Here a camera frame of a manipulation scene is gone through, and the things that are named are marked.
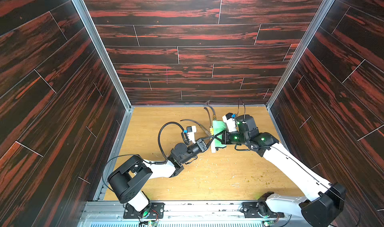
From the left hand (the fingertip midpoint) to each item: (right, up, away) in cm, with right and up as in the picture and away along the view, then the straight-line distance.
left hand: (215, 140), depth 73 cm
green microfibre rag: (+2, +7, 0) cm, 7 cm away
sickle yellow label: (-2, +4, +2) cm, 5 cm away
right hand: (+2, +2, +4) cm, 5 cm away
